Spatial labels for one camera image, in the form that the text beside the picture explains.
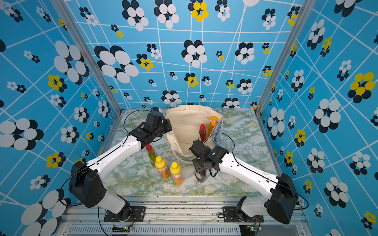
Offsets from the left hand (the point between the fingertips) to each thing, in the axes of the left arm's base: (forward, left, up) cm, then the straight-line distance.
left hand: (173, 121), depth 83 cm
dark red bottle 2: (-26, -16, -14) cm, 33 cm away
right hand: (-20, -16, -11) cm, 28 cm away
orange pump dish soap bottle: (-1, -22, -2) cm, 22 cm away
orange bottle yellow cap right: (-27, -3, -4) cm, 28 cm away
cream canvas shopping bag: (+9, -6, -9) cm, 14 cm away
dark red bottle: (-2, -17, -9) cm, 19 cm away
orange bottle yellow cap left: (-24, +5, -4) cm, 25 cm away
